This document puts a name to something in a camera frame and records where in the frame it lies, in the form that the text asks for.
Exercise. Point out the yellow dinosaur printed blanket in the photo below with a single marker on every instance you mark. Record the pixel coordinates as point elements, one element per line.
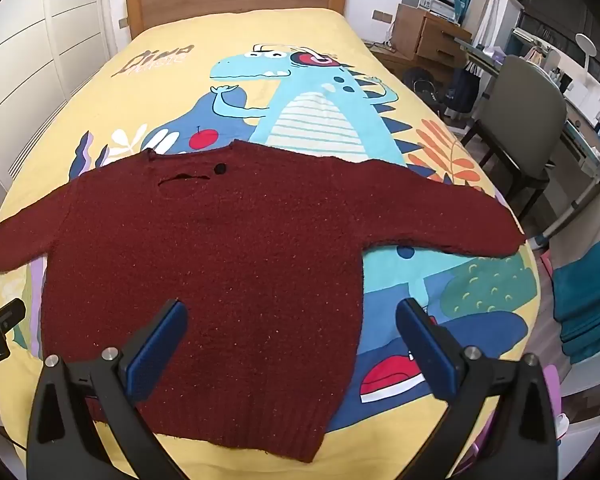
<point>300,95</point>

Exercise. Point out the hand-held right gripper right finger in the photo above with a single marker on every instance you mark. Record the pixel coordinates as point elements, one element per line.
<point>430,345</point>

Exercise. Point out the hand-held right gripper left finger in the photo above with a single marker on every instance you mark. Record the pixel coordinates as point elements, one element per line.
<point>155,345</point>

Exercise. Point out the pink mat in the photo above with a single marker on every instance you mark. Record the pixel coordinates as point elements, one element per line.
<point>554,385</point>

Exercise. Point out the white grey printer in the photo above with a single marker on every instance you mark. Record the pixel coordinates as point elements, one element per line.
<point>430,0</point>

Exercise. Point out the wall switch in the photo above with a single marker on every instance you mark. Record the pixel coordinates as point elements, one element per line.
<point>124,22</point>

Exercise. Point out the grey desk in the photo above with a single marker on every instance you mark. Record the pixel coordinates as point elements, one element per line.
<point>585,135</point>

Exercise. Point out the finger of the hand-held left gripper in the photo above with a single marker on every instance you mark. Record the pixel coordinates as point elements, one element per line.
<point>9,314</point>

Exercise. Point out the white desk lamp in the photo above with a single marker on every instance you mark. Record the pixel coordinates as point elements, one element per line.
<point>587,47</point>

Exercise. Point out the grey chair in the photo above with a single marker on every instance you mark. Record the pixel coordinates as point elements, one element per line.
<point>525,105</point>

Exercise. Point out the white wardrobe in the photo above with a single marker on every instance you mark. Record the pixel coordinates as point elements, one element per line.
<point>45,45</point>

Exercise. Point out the wall socket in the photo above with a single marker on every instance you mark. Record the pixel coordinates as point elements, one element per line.
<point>382,16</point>

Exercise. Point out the teal folded cloth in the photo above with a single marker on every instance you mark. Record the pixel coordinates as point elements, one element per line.
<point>587,305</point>

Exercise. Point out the dark red knit sweater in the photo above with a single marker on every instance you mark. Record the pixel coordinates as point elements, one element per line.
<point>220,270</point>

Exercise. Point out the black bag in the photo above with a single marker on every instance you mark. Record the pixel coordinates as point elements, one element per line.
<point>422,87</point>

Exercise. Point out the dark blue bag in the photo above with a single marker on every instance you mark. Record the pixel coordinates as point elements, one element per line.
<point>464,91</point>

